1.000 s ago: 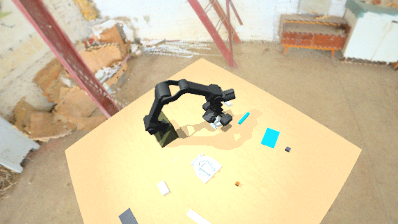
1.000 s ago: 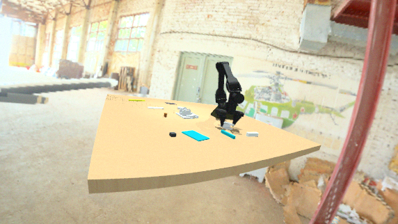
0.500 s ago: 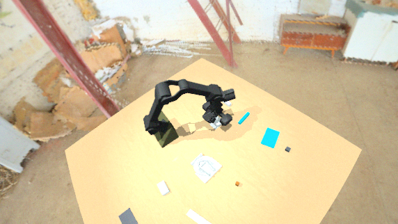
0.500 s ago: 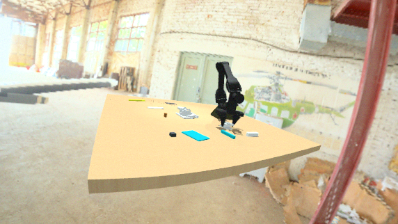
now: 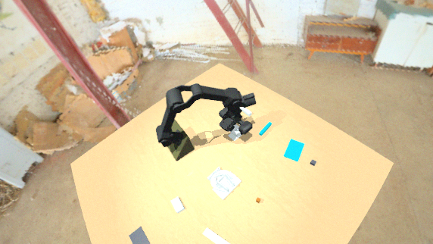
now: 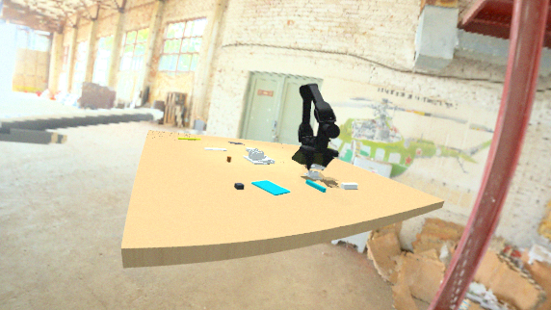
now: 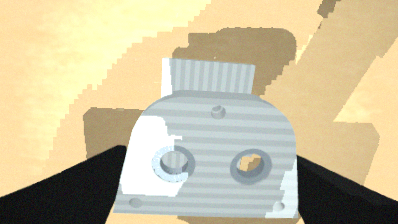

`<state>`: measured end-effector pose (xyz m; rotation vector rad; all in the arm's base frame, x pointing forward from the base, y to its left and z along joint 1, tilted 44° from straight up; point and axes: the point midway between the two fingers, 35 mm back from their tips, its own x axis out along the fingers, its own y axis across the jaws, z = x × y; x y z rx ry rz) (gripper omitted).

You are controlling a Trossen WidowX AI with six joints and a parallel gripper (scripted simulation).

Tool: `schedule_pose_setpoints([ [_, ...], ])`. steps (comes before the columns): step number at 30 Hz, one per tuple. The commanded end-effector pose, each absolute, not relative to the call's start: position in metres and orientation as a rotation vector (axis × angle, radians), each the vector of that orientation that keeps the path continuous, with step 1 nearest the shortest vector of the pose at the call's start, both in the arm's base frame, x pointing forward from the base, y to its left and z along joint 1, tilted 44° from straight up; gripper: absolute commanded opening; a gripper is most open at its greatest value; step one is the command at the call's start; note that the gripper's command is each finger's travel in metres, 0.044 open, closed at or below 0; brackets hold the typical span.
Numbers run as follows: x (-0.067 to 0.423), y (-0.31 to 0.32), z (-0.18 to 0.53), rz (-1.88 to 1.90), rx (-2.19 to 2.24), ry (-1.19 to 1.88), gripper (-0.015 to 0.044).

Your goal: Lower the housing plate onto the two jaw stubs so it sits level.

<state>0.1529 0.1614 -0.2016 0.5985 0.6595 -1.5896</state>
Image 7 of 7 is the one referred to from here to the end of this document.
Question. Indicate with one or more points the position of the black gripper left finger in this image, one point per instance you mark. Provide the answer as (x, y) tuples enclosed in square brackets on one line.
[(81, 194)]

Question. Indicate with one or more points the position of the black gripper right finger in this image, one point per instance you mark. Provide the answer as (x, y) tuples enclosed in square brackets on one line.
[(325, 197)]

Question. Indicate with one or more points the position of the grey metal plate with two holes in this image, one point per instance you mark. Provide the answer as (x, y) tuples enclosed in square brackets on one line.
[(213, 139)]

